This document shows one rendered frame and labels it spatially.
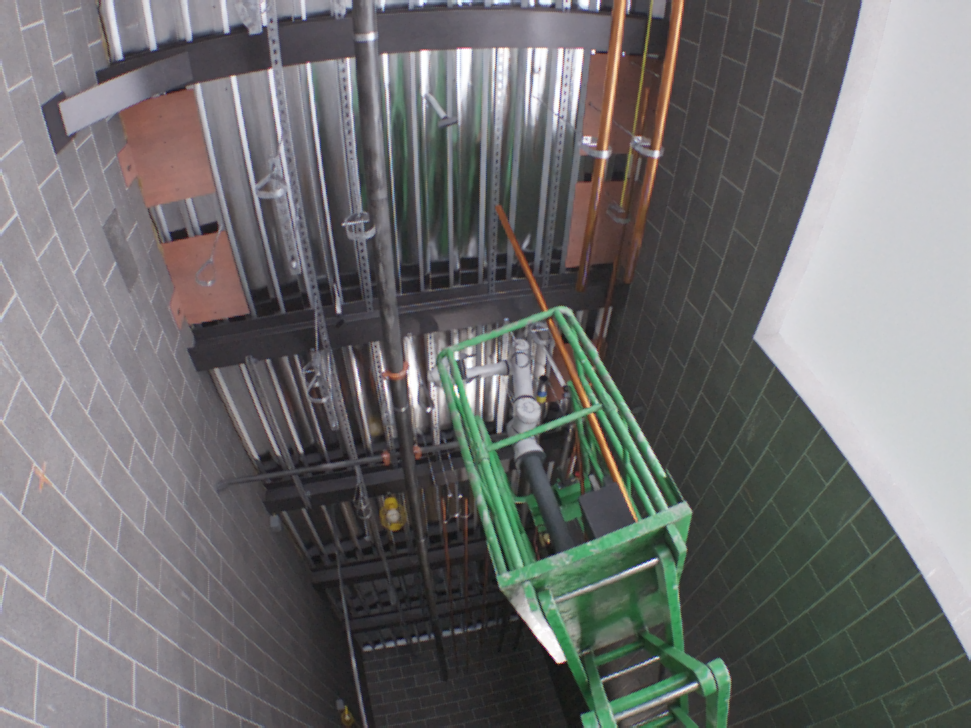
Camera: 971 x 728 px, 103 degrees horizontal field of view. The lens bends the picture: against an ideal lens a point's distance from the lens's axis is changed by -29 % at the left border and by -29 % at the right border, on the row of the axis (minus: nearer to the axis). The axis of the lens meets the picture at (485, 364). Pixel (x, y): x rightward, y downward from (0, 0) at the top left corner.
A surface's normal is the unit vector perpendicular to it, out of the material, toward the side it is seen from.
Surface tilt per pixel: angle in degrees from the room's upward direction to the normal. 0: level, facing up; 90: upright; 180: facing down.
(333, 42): 180
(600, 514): 90
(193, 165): 180
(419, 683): 90
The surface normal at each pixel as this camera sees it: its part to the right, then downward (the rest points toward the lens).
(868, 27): 0.25, 0.68
